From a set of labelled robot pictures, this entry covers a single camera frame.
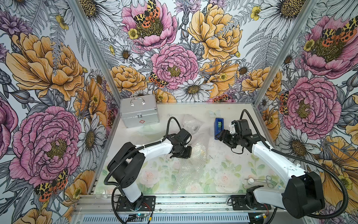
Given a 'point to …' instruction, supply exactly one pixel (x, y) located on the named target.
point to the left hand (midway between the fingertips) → (187, 159)
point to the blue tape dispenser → (218, 126)
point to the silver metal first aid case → (139, 110)
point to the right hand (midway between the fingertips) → (218, 141)
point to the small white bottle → (251, 180)
